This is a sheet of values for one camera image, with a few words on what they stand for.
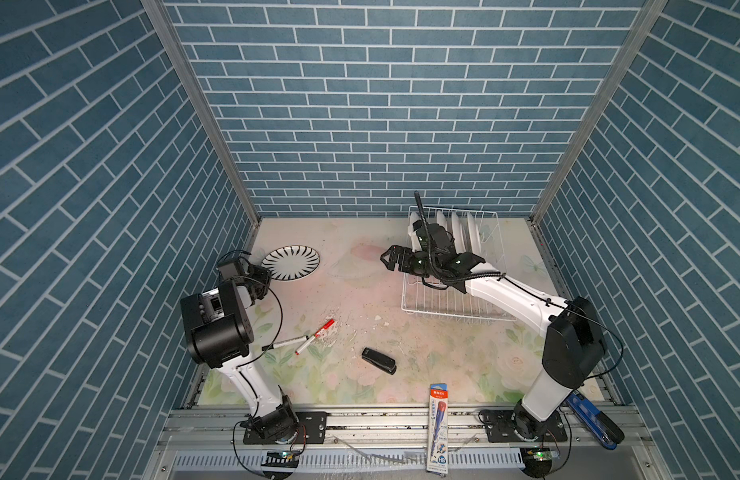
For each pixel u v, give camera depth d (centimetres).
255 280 87
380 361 81
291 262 106
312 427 74
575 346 46
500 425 74
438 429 73
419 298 96
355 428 75
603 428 72
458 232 97
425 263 65
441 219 101
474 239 96
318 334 89
